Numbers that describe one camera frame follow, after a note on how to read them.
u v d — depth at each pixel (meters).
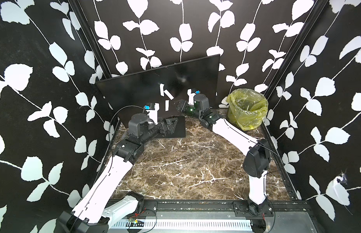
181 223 0.70
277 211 0.73
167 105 0.84
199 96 0.65
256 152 0.49
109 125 1.04
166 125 0.59
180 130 1.04
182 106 0.70
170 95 0.80
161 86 0.73
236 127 0.57
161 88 0.73
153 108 0.57
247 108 0.90
